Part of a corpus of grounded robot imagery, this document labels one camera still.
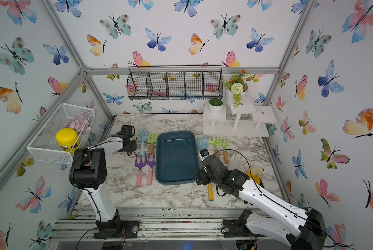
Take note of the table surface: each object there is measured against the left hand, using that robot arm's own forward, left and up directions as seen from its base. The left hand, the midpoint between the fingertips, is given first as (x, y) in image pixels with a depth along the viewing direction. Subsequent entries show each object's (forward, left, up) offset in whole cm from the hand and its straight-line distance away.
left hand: (131, 144), depth 101 cm
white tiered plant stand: (+22, -78, -3) cm, 81 cm away
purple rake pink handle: (-19, -15, -2) cm, 25 cm away
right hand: (-24, -45, +13) cm, 52 cm away
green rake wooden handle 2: (+1, -61, -4) cm, 61 cm away
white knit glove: (-13, -67, -3) cm, 68 cm away
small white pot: (+14, -54, +19) cm, 59 cm away
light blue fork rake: (+8, -5, -3) cm, 10 cm away
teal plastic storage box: (-11, -30, -2) cm, 32 cm away
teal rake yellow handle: (-31, -49, -3) cm, 58 cm away
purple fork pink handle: (-13, -7, -4) cm, 15 cm away
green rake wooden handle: (+3, -55, -4) cm, 55 cm away
